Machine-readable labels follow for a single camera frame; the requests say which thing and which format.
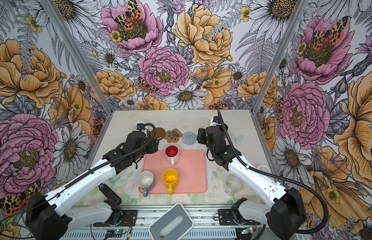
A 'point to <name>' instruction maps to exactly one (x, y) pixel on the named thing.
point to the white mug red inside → (172, 153)
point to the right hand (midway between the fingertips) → (202, 134)
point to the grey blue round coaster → (189, 138)
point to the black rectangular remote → (109, 193)
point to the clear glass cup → (232, 184)
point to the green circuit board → (114, 233)
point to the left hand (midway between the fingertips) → (152, 145)
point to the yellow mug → (170, 177)
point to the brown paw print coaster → (173, 136)
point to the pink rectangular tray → (191, 168)
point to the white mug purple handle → (145, 179)
